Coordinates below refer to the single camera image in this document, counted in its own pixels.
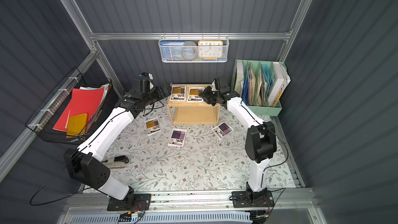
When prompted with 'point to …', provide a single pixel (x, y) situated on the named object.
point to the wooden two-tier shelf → (187, 107)
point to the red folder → (84, 100)
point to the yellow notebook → (76, 123)
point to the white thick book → (283, 78)
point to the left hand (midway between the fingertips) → (163, 88)
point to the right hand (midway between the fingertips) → (203, 93)
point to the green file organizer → (259, 84)
